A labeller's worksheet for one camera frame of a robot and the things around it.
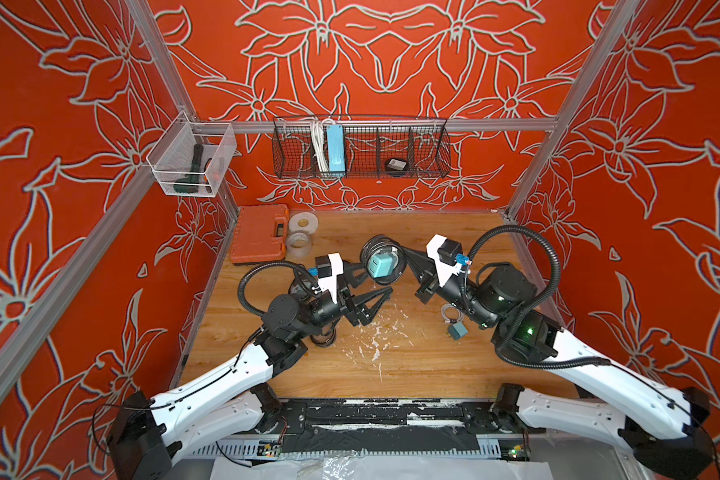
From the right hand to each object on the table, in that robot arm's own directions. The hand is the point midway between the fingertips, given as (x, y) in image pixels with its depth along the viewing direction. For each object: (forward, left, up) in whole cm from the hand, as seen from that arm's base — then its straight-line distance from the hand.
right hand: (397, 249), depth 55 cm
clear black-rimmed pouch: (-2, +17, -39) cm, 43 cm away
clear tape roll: (+34, +31, -40) cm, 61 cm away
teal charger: (+2, -21, -40) cm, 45 cm away
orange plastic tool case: (+36, +45, -36) cm, 68 cm away
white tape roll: (+47, +31, -41) cm, 70 cm away
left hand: (-3, +3, -5) cm, 6 cm away
